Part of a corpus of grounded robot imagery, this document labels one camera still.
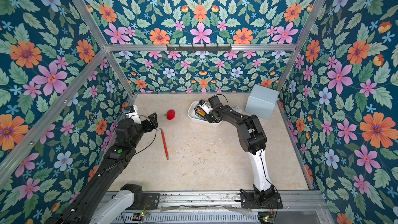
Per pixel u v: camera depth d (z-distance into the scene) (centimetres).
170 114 104
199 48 93
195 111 108
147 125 69
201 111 105
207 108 91
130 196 62
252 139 57
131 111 64
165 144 93
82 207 41
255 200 73
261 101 96
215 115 78
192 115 104
